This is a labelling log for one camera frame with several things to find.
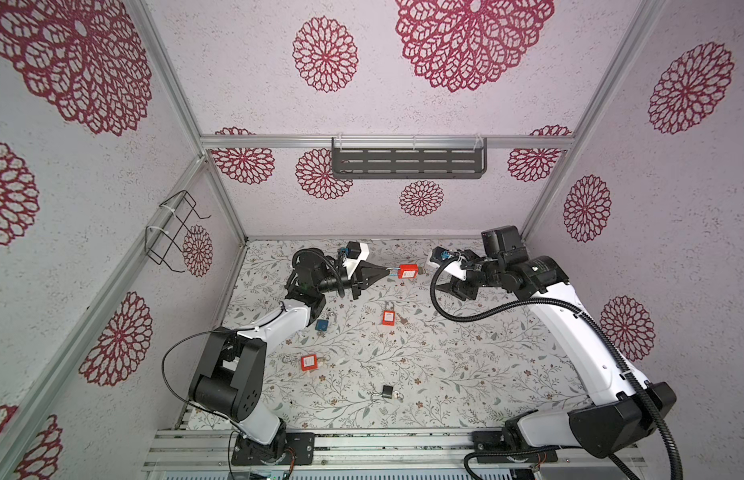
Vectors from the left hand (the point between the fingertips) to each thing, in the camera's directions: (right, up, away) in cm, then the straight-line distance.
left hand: (385, 274), depth 77 cm
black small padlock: (+1, -33, +6) cm, 34 cm away
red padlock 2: (+6, +1, -2) cm, 6 cm away
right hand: (+15, +2, -3) cm, 15 cm away
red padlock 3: (-22, -26, +11) cm, 36 cm away
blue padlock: (-19, -17, +19) cm, 32 cm away
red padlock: (+2, -15, +20) cm, 25 cm away
